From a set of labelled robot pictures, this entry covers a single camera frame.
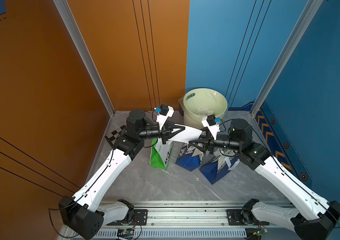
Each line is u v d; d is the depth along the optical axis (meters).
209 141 0.54
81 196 0.39
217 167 0.69
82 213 0.37
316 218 0.38
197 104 0.99
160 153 0.79
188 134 0.61
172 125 0.58
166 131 0.54
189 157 0.78
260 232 0.70
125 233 0.72
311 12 0.71
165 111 0.52
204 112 1.03
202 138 0.62
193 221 0.72
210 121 0.53
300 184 0.42
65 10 0.70
